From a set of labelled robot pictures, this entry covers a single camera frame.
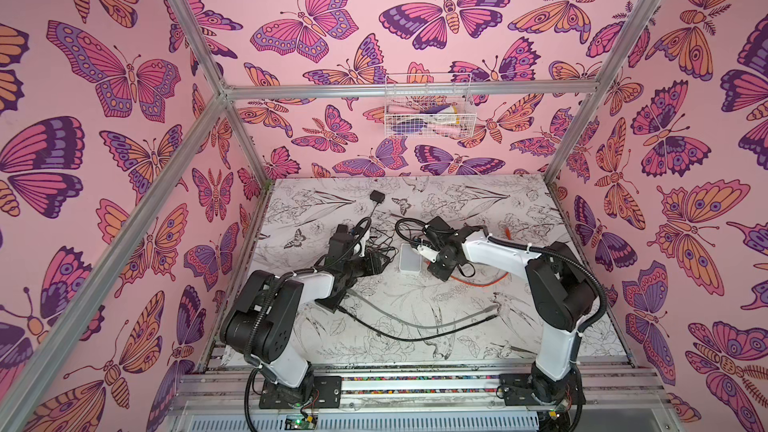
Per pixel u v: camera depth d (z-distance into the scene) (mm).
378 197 1132
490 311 876
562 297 492
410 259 936
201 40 816
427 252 857
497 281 916
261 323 436
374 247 1006
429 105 951
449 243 699
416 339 830
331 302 870
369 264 817
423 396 733
